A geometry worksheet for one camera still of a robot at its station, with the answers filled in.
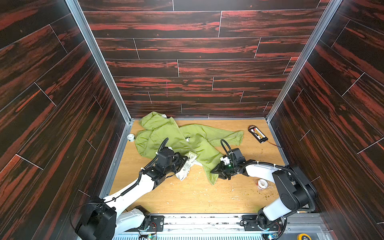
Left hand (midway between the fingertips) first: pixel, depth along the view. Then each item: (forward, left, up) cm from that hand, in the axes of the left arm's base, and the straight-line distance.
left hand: (190, 157), depth 81 cm
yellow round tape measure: (-34, -54, -14) cm, 65 cm away
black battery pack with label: (+28, -49, -13) cm, 58 cm away
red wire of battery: (+21, -57, -15) cm, 63 cm away
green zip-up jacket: (+25, +25, -10) cm, 37 cm away
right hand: (-2, -14, -13) cm, 19 cm away
